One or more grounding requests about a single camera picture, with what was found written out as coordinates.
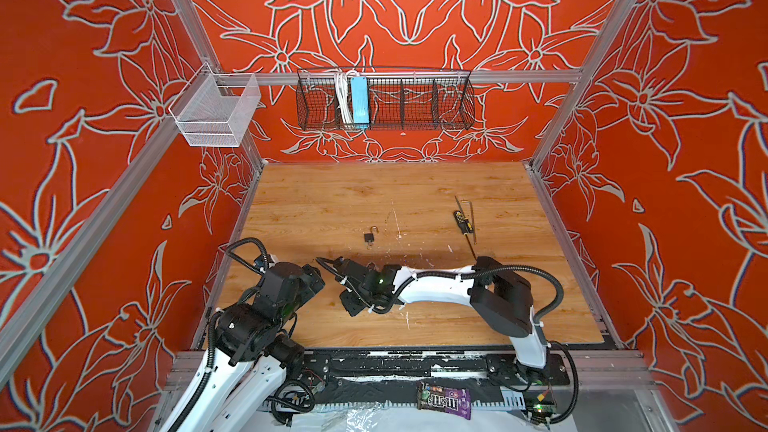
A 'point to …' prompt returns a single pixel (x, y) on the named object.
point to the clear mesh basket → (203, 118)
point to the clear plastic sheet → (356, 418)
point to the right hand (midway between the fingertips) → (340, 302)
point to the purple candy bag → (456, 401)
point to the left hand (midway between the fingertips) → (310, 279)
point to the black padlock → (369, 237)
